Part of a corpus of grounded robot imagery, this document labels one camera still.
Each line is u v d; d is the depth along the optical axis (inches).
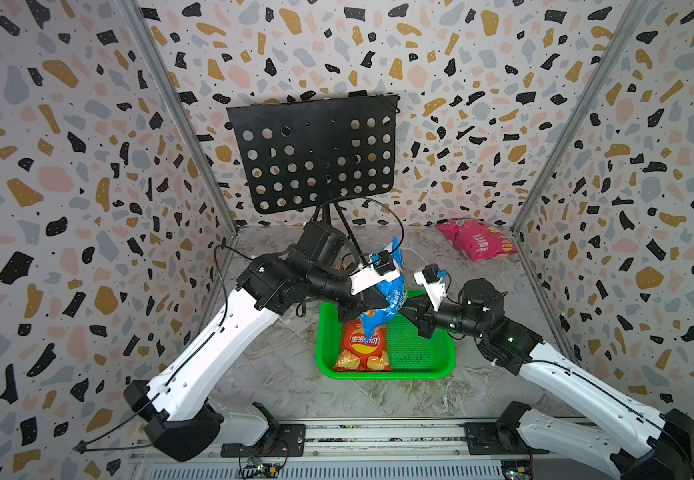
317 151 28.9
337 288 20.7
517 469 28.2
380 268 19.2
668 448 15.1
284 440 28.9
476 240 40.8
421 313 24.8
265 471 27.6
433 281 23.4
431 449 28.9
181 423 15.0
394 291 23.5
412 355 34.6
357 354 31.7
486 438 29.4
